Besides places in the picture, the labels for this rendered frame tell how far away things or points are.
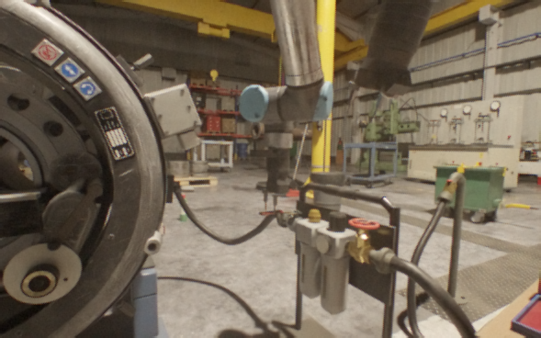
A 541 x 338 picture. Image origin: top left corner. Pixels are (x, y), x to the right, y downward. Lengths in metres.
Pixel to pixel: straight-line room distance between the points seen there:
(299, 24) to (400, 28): 0.20
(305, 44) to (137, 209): 0.49
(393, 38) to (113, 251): 0.64
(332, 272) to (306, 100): 0.45
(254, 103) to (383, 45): 0.34
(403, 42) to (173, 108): 0.48
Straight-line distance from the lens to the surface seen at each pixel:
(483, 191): 3.20
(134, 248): 0.65
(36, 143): 0.74
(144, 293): 1.08
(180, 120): 0.66
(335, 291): 0.80
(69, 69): 0.62
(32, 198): 0.61
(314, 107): 0.63
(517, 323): 0.46
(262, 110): 0.66
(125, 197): 0.62
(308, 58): 0.60
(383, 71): 0.48
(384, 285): 0.77
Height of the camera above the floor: 0.68
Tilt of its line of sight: 4 degrees down
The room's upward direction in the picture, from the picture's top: 1 degrees clockwise
